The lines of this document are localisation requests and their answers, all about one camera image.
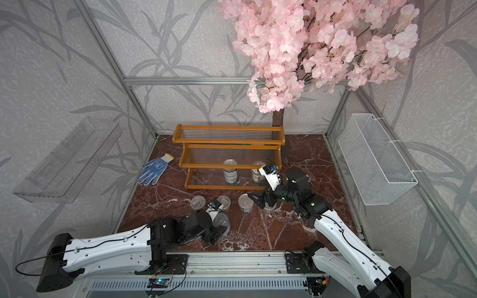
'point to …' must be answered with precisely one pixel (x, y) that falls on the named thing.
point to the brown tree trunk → (277, 118)
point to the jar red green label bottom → (256, 176)
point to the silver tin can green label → (245, 203)
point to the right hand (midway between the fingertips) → (256, 186)
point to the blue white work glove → (156, 166)
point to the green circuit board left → (158, 282)
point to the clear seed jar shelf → (269, 208)
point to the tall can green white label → (230, 175)
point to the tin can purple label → (222, 219)
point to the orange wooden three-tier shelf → (227, 157)
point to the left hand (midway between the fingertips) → (220, 225)
